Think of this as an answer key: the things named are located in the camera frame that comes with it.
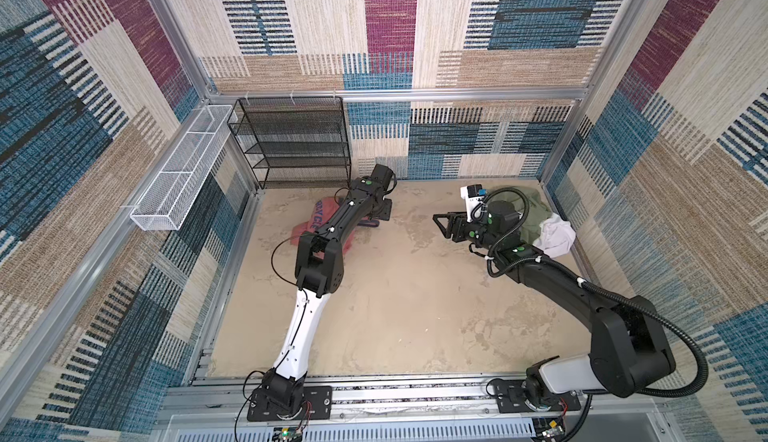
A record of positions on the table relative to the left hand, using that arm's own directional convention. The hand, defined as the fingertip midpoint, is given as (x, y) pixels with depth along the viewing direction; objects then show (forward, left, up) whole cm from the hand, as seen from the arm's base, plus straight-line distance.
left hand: (379, 207), depth 103 cm
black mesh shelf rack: (+22, +30, +11) cm, 39 cm away
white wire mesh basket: (-16, +50, +25) cm, 58 cm away
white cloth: (-11, -58, -3) cm, 59 cm away
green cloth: (-5, -51, +2) cm, 51 cm away
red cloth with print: (0, +21, -3) cm, 21 cm away
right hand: (-15, -17, +13) cm, 26 cm away
